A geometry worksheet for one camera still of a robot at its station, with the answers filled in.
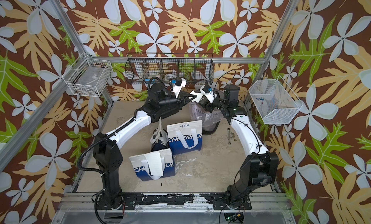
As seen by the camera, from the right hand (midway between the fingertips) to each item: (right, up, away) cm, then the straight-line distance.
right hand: (201, 96), depth 78 cm
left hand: (-3, 0, -8) cm, 9 cm away
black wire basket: (-39, +22, +18) cm, 48 cm away
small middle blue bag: (-24, -28, +2) cm, 37 cm away
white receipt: (-23, -34, -12) cm, 43 cm away
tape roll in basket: (-19, +16, +19) cm, 32 cm away
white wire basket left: (-68, +12, +8) cm, 69 cm away
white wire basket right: (+44, -3, +5) cm, 45 cm away
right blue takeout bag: (-9, -23, 0) cm, 25 cm away
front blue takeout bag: (-31, -35, -10) cm, 48 cm away
